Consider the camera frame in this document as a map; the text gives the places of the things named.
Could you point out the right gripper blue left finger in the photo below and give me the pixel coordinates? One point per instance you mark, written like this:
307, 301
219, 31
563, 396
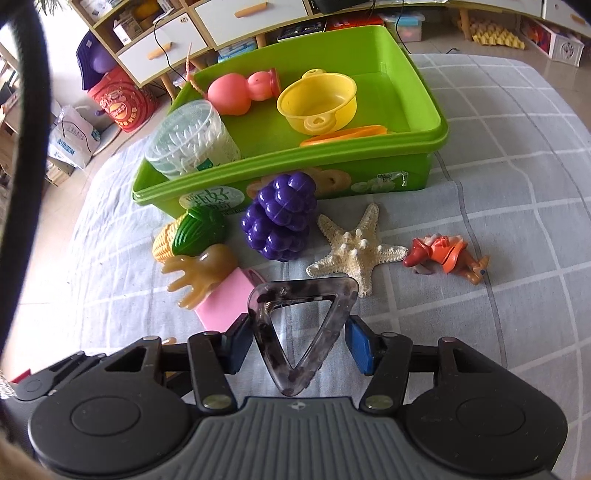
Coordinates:
230, 347

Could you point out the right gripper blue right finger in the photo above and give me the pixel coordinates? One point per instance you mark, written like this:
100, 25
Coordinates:
370, 350

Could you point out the amber rubber hand toy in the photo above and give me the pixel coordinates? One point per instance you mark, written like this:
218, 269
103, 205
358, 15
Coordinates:
202, 274

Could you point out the beige starfish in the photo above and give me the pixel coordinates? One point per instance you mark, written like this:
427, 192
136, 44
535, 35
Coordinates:
356, 252

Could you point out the orange toy figure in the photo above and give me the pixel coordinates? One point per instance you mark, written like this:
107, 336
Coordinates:
451, 253

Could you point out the toy corn with green husk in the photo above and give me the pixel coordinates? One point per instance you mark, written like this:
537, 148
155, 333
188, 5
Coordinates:
190, 234

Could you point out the purple toy grapes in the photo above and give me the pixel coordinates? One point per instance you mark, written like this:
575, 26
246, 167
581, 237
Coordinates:
277, 222

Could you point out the clear cotton swab jar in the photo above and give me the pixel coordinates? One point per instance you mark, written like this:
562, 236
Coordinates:
192, 138

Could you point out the pink toy pig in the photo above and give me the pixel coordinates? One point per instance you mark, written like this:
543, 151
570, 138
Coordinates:
230, 93

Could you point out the yellow toy pot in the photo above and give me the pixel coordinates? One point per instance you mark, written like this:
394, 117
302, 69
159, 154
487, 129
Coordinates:
320, 102

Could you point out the grey checked table cloth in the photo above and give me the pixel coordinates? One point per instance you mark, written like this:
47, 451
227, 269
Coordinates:
513, 180

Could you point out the green plastic storage bin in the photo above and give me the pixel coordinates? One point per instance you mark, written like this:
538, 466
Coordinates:
391, 92

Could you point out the red printed bucket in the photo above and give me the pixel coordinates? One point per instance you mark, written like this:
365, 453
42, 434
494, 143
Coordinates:
126, 104

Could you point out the wooden tv cabinet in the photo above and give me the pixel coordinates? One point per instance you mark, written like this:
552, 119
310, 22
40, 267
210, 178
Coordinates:
192, 28

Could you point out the yellow egg tray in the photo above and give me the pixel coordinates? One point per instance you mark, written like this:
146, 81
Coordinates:
486, 32

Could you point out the white toy box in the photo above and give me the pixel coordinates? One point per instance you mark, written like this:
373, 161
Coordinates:
558, 45

